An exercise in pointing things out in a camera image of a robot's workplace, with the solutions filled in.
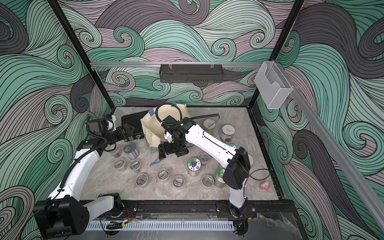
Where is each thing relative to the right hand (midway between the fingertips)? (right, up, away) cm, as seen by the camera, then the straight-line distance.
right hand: (167, 158), depth 72 cm
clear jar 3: (-14, -13, +6) cm, 20 cm away
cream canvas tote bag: (-14, +18, +22) cm, 31 cm away
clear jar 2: (-20, -7, +11) cm, 24 cm away
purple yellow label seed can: (-25, +2, +15) cm, 29 cm away
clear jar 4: (-3, -11, +7) cm, 14 cm away
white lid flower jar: (+26, -13, +3) cm, 30 cm away
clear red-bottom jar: (-33, -1, +16) cm, 36 cm away
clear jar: (-28, -7, +11) cm, 31 cm away
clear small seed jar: (+21, -13, +6) cm, 26 cm away
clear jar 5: (+5, -14, +5) cm, 16 cm away
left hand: (-23, +14, +8) cm, 29 cm away
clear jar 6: (+20, -3, +13) cm, 24 cm away
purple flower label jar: (+14, -6, +8) cm, 17 cm away
